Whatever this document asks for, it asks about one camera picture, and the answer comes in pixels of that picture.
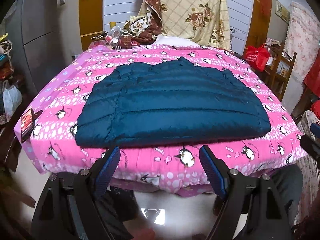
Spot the dark blue puffer jacket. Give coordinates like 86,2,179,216
75,57,271,148

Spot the red knitted item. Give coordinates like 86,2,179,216
310,100,320,119

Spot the red cloth on furniture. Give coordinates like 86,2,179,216
304,50,320,97

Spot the wooden chair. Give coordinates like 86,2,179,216
262,42,297,101

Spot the smartphone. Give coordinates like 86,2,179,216
21,108,35,142

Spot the floral pink mattress cover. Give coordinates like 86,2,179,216
284,1,319,80

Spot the red shopping bag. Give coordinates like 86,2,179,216
244,44,271,72

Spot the pink penguin bed quilt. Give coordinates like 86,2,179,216
22,45,306,197

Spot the white plastic bag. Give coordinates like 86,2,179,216
2,80,23,121

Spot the cream floral quilt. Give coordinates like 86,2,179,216
130,0,231,51

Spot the clear plastic bag of items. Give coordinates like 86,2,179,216
105,25,122,47

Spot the white pillow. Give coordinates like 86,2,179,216
153,36,200,47

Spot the grey refrigerator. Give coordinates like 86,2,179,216
2,0,82,96

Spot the brown floral cloth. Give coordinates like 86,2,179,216
120,0,163,49

